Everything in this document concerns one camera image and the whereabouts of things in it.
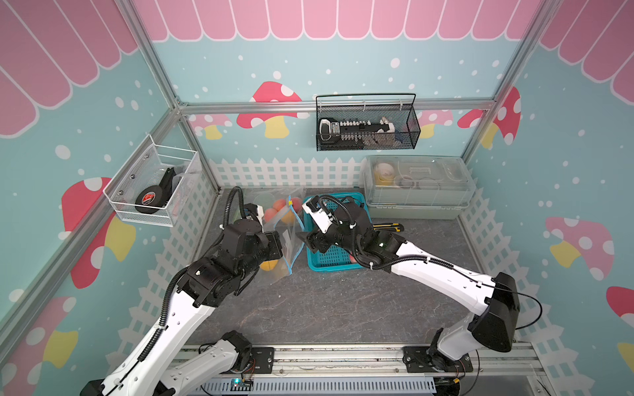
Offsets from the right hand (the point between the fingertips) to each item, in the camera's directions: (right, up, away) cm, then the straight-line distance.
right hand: (306, 224), depth 71 cm
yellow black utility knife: (+35, -3, +35) cm, 49 cm away
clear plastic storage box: (+43, +14, +29) cm, 53 cm away
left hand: (-7, -4, -3) cm, 9 cm away
